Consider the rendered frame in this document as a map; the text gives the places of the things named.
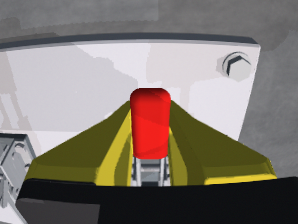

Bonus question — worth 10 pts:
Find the light grey fixture plate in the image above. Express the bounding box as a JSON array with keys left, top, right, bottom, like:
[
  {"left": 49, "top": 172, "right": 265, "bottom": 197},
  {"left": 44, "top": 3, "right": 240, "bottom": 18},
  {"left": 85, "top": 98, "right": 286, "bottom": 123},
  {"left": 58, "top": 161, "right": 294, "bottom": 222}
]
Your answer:
[{"left": 0, "top": 33, "right": 261, "bottom": 157}]

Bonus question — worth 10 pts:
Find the grey toggle clamp with red handle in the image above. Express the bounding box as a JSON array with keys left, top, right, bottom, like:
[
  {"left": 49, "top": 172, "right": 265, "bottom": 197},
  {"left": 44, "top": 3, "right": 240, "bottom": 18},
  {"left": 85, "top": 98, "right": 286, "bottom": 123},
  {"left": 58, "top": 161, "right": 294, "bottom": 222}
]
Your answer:
[{"left": 0, "top": 133, "right": 36, "bottom": 224}]

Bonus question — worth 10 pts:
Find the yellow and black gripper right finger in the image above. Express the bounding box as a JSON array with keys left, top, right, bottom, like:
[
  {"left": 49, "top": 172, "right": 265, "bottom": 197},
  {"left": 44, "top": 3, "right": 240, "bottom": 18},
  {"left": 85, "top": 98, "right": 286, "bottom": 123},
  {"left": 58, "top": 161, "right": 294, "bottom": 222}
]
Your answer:
[{"left": 167, "top": 100, "right": 277, "bottom": 186}]

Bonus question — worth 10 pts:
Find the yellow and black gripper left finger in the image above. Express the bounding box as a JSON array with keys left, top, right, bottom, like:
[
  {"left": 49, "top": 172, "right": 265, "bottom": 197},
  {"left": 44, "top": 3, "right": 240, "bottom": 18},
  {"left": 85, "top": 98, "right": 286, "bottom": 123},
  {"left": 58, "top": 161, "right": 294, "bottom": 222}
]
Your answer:
[{"left": 23, "top": 100, "right": 133, "bottom": 186}]

